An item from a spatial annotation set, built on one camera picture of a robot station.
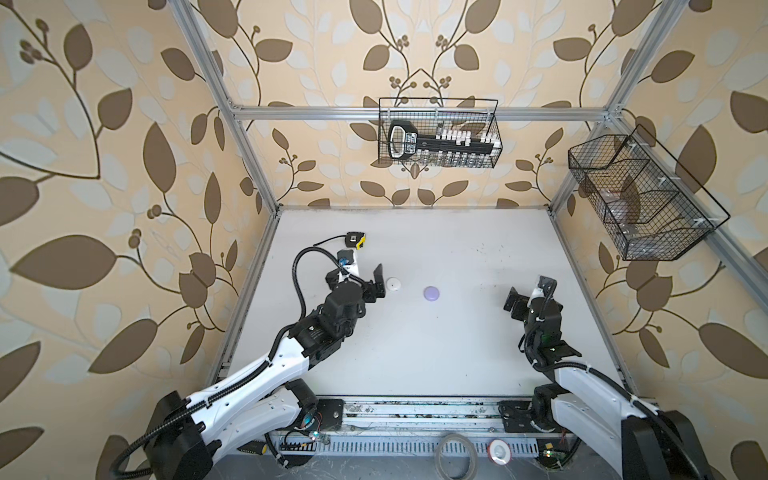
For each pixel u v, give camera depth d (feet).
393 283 3.18
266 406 1.90
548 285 2.40
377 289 2.28
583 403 1.74
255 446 2.26
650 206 2.40
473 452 2.26
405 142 2.77
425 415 2.48
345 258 2.09
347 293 1.89
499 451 2.27
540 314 2.10
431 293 3.16
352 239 3.54
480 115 2.98
